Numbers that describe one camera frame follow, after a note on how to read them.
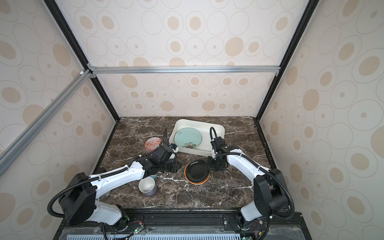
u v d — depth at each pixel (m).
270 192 0.43
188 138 1.05
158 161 0.64
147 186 0.85
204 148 1.03
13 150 0.52
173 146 0.77
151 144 0.99
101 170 0.83
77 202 0.42
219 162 0.72
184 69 0.94
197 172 0.88
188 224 0.76
